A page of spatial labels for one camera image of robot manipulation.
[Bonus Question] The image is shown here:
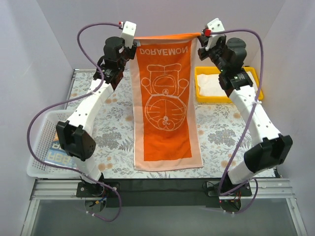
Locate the white towel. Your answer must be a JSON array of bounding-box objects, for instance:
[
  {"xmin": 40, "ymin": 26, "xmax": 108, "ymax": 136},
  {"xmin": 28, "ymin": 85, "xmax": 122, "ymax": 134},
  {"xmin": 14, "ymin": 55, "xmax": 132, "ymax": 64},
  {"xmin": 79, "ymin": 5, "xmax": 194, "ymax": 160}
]
[{"xmin": 197, "ymin": 71, "xmax": 256, "ymax": 97}]

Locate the orange patterned towel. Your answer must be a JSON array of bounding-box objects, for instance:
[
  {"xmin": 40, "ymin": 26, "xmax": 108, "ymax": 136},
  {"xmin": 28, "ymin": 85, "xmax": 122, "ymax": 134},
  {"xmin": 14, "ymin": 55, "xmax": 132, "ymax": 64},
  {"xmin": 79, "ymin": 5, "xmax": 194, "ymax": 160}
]
[{"xmin": 130, "ymin": 33, "xmax": 203, "ymax": 172}]

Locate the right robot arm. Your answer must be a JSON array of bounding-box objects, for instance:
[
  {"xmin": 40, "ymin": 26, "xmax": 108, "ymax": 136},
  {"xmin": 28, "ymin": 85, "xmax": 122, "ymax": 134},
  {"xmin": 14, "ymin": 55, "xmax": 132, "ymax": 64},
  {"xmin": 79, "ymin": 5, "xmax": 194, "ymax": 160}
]
[{"xmin": 198, "ymin": 34, "xmax": 293, "ymax": 196}]

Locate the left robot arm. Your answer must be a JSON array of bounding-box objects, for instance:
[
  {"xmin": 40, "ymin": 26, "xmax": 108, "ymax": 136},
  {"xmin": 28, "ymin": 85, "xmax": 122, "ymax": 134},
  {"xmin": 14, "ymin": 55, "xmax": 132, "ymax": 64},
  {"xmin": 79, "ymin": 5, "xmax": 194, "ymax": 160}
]
[{"xmin": 56, "ymin": 36, "xmax": 137, "ymax": 183}]

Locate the yellow plastic tray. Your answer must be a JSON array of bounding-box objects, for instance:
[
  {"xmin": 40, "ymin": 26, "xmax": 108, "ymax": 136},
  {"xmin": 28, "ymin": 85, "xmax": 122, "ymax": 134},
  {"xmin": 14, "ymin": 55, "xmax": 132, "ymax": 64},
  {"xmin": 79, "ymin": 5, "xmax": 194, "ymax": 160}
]
[{"xmin": 194, "ymin": 65, "xmax": 264, "ymax": 104}]

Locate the white plastic basket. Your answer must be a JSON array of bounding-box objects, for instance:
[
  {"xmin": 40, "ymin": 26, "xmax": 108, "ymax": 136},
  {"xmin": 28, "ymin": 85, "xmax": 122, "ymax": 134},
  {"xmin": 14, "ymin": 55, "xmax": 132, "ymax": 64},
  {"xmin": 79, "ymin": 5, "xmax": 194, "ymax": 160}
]
[{"xmin": 27, "ymin": 110, "xmax": 80, "ymax": 179}]

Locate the striped rabbit print towel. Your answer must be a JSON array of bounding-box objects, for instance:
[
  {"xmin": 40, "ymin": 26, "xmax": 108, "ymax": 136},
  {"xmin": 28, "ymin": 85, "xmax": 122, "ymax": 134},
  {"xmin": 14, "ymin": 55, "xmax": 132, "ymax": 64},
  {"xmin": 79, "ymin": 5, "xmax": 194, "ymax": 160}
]
[{"xmin": 44, "ymin": 133, "xmax": 76, "ymax": 168}]

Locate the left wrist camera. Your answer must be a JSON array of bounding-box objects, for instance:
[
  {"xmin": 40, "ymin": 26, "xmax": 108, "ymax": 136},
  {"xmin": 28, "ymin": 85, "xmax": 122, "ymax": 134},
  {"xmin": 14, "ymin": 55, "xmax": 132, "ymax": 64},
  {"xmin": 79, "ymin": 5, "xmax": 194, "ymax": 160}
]
[{"xmin": 119, "ymin": 21, "xmax": 137, "ymax": 49}]

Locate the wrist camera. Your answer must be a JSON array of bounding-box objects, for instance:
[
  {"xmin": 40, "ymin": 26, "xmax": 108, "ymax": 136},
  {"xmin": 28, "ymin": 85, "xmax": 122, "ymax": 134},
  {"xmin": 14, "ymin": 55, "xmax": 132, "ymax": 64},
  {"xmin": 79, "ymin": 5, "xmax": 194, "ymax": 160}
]
[
  {"xmin": 203, "ymin": 18, "xmax": 225, "ymax": 51},
  {"xmin": 119, "ymin": 21, "xmax": 137, "ymax": 49}
]

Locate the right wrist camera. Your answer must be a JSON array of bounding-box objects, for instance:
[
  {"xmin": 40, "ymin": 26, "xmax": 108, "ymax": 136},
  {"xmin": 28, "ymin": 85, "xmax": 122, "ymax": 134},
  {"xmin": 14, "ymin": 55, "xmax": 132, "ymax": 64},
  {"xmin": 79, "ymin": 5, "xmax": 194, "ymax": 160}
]
[{"xmin": 203, "ymin": 18, "xmax": 225, "ymax": 51}]

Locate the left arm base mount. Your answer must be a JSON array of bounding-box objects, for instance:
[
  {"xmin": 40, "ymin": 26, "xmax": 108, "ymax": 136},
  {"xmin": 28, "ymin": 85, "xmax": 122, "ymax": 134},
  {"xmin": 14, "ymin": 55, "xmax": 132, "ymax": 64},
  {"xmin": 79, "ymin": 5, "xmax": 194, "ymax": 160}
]
[{"xmin": 75, "ymin": 177, "xmax": 120, "ymax": 205}]

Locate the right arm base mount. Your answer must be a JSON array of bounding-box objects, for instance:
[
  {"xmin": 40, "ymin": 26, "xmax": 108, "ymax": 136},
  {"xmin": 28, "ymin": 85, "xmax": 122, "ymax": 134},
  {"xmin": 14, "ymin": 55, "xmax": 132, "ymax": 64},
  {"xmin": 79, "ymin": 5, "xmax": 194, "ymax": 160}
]
[{"xmin": 202, "ymin": 177, "xmax": 252, "ymax": 213}]

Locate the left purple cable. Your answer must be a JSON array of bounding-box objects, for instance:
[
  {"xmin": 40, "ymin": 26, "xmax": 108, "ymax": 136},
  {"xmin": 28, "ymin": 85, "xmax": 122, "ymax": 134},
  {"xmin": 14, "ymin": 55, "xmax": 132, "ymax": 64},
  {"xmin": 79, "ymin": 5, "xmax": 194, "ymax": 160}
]
[{"xmin": 27, "ymin": 22, "xmax": 123, "ymax": 222}]

